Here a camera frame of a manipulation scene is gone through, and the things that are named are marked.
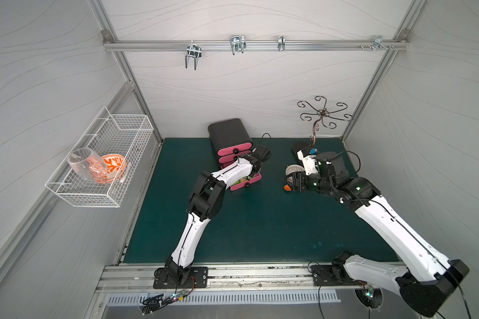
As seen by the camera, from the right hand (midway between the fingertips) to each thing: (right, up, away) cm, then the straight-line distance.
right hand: (290, 176), depth 72 cm
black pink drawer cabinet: (-23, +15, +24) cm, 36 cm away
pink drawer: (-24, +6, +23) cm, 34 cm away
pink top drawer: (-22, +11, +24) cm, 34 cm away
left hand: (-18, +4, +28) cm, 34 cm away
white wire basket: (-66, +16, +8) cm, 69 cm away
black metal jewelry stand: (+20, +27, +16) cm, 37 cm away
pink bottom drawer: (-21, -7, +24) cm, 32 cm away
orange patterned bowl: (-61, +4, -5) cm, 61 cm away
